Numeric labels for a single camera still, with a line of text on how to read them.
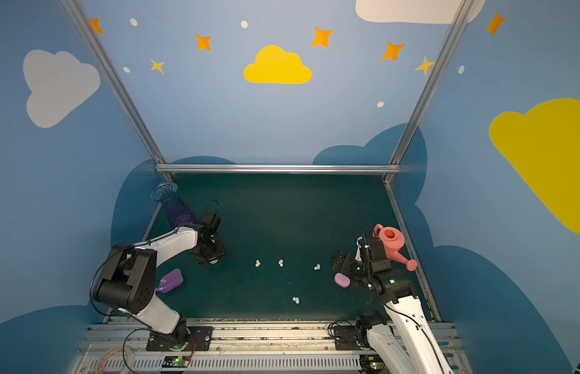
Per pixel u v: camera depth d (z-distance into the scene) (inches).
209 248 31.7
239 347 28.9
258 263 35.7
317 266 35.5
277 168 45.4
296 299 32.2
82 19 27.7
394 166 45.5
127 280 18.1
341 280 33.6
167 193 35.7
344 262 26.2
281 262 35.7
